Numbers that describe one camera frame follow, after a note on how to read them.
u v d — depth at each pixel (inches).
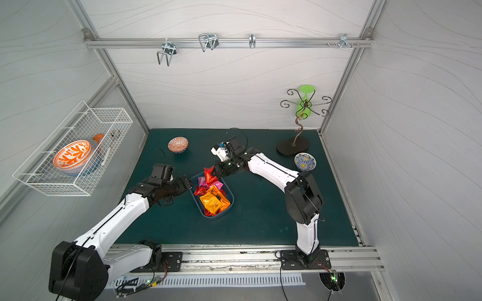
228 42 30.9
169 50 30.9
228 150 28.2
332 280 28.2
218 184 35.7
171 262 28.9
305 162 41.1
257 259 29.6
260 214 34.5
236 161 25.7
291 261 28.8
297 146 43.5
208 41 29.9
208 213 32.2
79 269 15.2
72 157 25.1
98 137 29.5
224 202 33.1
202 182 35.7
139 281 27.7
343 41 30.2
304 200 19.2
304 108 35.7
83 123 28.4
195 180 36.6
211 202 32.5
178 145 43.7
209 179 32.2
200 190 35.5
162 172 25.4
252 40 28.4
